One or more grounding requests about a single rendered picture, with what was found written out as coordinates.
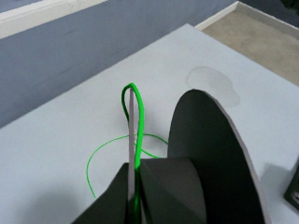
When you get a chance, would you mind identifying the black cable reel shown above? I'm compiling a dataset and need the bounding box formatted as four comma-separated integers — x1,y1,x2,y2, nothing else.
128,88,273,224

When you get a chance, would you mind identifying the green cable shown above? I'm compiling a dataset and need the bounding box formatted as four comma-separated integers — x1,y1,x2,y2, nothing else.
87,82,159,224

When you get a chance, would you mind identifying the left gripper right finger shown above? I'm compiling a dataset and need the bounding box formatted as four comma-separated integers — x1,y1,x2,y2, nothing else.
139,161,206,224

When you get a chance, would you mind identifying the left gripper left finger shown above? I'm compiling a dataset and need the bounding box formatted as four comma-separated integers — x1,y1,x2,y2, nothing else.
71,162,129,224

